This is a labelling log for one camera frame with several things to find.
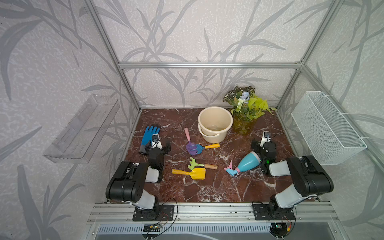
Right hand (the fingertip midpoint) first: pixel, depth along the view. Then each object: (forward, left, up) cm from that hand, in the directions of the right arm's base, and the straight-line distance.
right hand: (262, 138), depth 94 cm
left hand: (-2, +65, +4) cm, 65 cm away
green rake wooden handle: (-14, +44, -7) cm, 47 cm away
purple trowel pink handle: (-3, +48, -6) cm, 48 cm away
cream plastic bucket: (+15, +30, -3) cm, 34 cm away
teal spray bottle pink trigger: (-16, +12, -1) cm, 20 cm away
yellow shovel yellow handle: (-20, +43, -7) cm, 47 cm away
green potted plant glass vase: (+15, +9, +12) cm, 21 cm away
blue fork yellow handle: (-3, +40, -6) cm, 41 cm away
